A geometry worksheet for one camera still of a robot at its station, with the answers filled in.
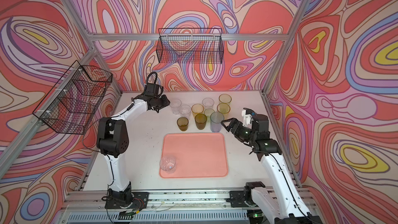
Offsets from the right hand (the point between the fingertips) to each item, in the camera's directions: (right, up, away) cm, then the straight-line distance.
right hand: (226, 130), depth 75 cm
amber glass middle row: (-15, +10, +29) cm, 34 cm away
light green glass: (-8, +8, +24) cm, 27 cm away
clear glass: (-31, -21, +9) cm, 38 cm away
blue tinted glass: (-3, +3, +24) cm, 24 cm away
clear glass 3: (-24, +8, +30) cm, 39 cm away
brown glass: (-24, +1, +22) cm, 32 cm away
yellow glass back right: (+3, +17, +24) cm, 30 cm away
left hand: (-32, +14, +24) cm, 42 cm away
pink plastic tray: (-14, -17, +13) cm, 26 cm away
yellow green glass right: (+3, +10, +24) cm, 26 cm away
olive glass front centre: (-13, +3, +21) cm, 25 cm away
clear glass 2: (-31, +13, +33) cm, 47 cm away
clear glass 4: (-7, +14, +32) cm, 36 cm away
